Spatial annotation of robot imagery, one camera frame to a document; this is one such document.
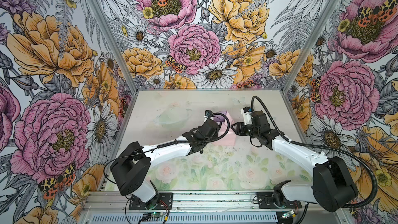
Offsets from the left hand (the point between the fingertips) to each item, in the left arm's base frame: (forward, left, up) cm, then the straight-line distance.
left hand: (212, 131), depth 86 cm
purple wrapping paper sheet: (-3, -10, -4) cm, 11 cm away
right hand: (0, -12, 0) cm, 12 cm away
